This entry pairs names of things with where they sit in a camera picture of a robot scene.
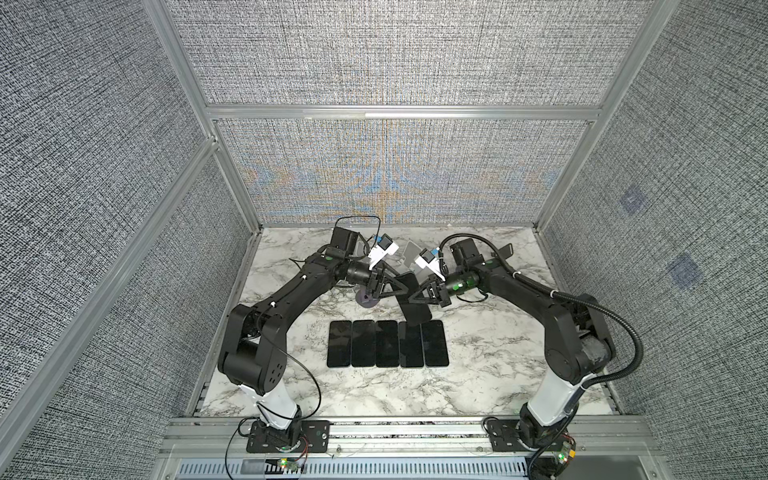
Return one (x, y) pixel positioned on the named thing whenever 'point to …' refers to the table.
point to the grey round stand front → (364, 299)
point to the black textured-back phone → (415, 312)
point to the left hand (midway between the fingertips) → (402, 286)
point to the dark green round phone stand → (506, 251)
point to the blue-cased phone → (434, 343)
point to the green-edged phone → (410, 345)
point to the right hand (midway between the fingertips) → (412, 299)
